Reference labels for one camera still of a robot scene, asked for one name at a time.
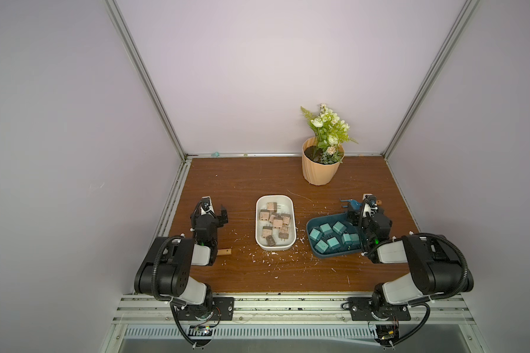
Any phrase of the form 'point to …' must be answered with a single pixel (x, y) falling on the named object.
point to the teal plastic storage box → (333, 235)
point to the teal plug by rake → (355, 240)
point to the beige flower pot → (314, 170)
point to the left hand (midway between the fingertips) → (212, 204)
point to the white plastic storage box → (287, 206)
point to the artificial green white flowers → (330, 133)
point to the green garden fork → (224, 251)
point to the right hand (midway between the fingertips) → (362, 201)
